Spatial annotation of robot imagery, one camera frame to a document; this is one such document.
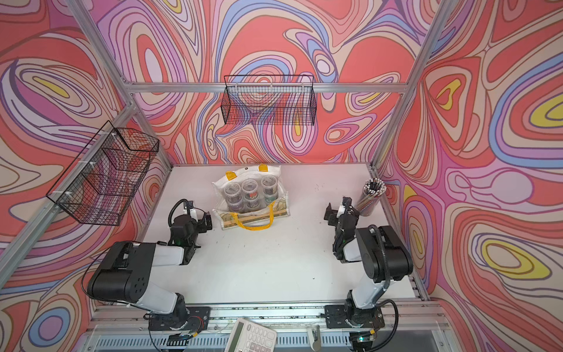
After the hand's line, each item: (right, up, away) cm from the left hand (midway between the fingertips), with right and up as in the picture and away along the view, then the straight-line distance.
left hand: (200, 214), depth 94 cm
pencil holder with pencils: (+73, +11, -6) cm, 74 cm away
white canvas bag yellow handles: (+23, -3, +3) cm, 23 cm away
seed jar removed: (+31, +12, -5) cm, 33 cm away
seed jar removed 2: (+23, +11, -7) cm, 26 cm away
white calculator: (+25, -36, -25) cm, 50 cm away
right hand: (+62, +2, +1) cm, 62 cm away
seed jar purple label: (+16, +10, -9) cm, 21 cm away
